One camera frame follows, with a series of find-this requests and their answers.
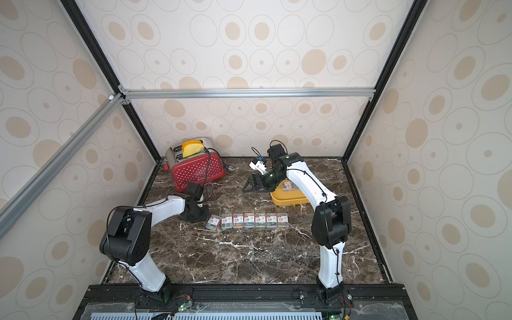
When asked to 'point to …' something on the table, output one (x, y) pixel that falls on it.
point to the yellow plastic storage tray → (280, 197)
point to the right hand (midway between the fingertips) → (248, 194)
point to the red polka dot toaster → (203, 167)
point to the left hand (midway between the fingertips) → (210, 216)
